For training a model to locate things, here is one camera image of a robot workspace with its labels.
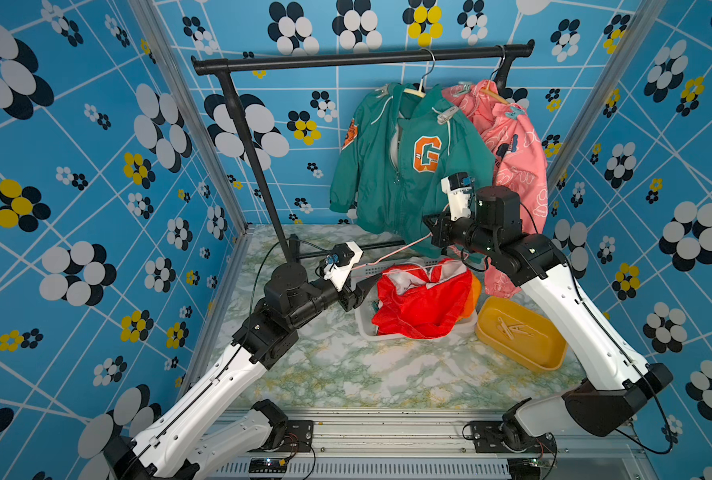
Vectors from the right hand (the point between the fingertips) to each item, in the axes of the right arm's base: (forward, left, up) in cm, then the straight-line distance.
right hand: (430, 215), depth 68 cm
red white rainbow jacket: (-7, -1, -28) cm, 28 cm away
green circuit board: (-44, +39, -42) cm, 72 cm away
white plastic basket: (-6, +16, -35) cm, 39 cm away
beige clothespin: (-11, -28, -38) cm, 48 cm away
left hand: (-12, +13, -1) cm, 18 cm away
